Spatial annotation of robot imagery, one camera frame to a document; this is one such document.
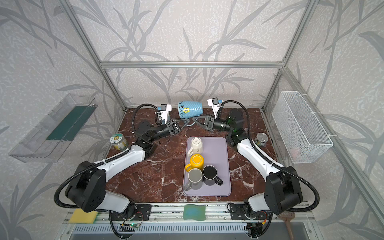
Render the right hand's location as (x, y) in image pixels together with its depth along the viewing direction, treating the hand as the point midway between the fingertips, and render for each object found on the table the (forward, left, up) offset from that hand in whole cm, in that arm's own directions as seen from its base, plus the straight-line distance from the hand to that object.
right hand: (194, 116), depth 68 cm
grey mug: (-19, 0, -25) cm, 31 cm away
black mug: (-18, -7, -26) cm, 33 cm away
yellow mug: (-10, 0, -27) cm, 29 cm away
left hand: (-2, +2, 0) cm, 2 cm away
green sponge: (-33, +2, -34) cm, 47 cm away
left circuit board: (-39, +32, -36) cm, 62 cm away
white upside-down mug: (-1, 0, -27) cm, 27 cm away
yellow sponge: (-35, +57, -33) cm, 74 cm away
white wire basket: (-10, -46, 0) cm, 47 cm away
